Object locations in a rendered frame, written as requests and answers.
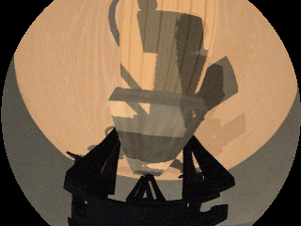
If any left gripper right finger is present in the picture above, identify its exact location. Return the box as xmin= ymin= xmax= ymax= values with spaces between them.
xmin=182 ymin=135 xmax=235 ymax=199

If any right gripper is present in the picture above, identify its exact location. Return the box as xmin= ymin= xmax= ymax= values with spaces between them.
xmin=126 ymin=174 xmax=166 ymax=203

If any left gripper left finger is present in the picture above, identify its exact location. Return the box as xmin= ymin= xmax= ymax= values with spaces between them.
xmin=65 ymin=128 xmax=120 ymax=195

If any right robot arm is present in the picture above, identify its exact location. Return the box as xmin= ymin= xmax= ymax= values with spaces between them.
xmin=189 ymin=172 xmax=203 ymax=207

